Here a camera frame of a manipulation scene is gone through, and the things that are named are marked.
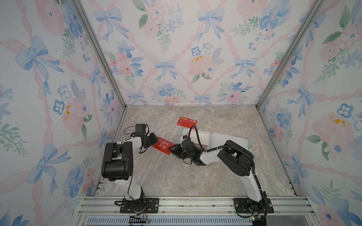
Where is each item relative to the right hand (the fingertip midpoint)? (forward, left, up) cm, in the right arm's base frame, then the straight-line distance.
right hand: (169, 149), depth 92 cm
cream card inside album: (+9, -24, 0) cm, 25 cm away
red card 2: (+25, -12, -2) cm, 27 cm away
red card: (+4, +4, -2) cm, 7 cm away
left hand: (+9, +9, 0) cm, 12 cm away
